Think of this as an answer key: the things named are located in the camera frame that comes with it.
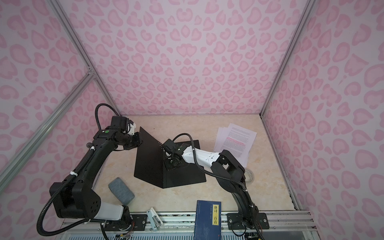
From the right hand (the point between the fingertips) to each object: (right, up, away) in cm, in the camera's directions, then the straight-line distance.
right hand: (168, 166), depth 87 cm
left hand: (-13, +16, -4) cm, 21 cm away
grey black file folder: (-13, -1, +6) cm, 14 cm away
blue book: (+22, -23, -13) cm, 35 cm away
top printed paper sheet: (+45, +12, +18) cm, 50 cm away
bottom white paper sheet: (+34, +9, +14) cm, 38 cm away
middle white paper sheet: (+34, +17, +21) cm, 44 cm away
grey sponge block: (-22, -14, -7) cm, 27 cm away
